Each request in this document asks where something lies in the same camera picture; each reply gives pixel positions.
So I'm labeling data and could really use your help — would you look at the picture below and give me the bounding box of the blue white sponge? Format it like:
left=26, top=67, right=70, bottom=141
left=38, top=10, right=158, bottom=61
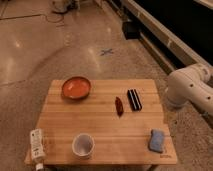
left=148, top=129, right=165, bottom=153

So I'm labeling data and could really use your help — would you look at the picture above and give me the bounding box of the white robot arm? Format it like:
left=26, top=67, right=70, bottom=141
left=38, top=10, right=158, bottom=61
left=165, top=63, right=213, bottom=116

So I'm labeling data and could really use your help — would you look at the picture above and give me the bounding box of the orange ceramic bowl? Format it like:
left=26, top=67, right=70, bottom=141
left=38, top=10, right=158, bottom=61
left=62, top=76, right=91, bottom=100

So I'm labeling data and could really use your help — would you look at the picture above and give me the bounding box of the dark red oblong object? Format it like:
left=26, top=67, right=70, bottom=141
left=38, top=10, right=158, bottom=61
left=115, top=97, right=124, bottom=117

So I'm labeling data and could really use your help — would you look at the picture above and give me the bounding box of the black striped block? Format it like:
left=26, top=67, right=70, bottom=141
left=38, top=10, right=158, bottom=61
left=127, top=89, right=142, bottom=111

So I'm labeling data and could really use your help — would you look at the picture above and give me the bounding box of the wooden table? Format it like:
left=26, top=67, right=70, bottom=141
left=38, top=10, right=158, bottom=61
left=24, top=78, right=179, bottom=171

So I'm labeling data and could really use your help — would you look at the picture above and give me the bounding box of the black box on floor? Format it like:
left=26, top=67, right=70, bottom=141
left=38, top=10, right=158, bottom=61
left=122, top=22, right=140, bottom=39

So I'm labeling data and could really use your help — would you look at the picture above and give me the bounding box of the white paper cup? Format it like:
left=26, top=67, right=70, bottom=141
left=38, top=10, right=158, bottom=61
left=72, top=133, right=95, bottom=159

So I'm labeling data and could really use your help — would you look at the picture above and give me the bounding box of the white tube bottle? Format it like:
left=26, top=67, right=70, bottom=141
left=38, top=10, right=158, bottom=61
left=30, top=129, right=45, bottom=171

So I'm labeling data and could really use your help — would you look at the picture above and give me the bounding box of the white machine base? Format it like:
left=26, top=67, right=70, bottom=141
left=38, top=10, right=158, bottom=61
left=50, top=0, right=80, bottom=14

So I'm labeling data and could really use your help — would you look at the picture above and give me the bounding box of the long bench rail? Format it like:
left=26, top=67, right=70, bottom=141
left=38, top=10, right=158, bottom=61
left=107, top=0, right=213, bottom=81

